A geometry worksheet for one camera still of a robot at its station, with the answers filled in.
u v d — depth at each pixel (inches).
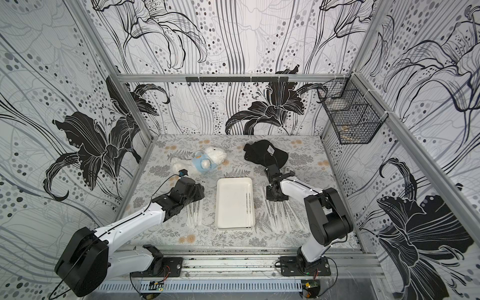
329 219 17.8
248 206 35.0
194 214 34.3
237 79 35.6
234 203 35.6
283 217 33.8
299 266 25.5
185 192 25.7
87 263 15.7
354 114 34.6
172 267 28.9
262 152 41.0
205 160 36.6
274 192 30.1
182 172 30.1
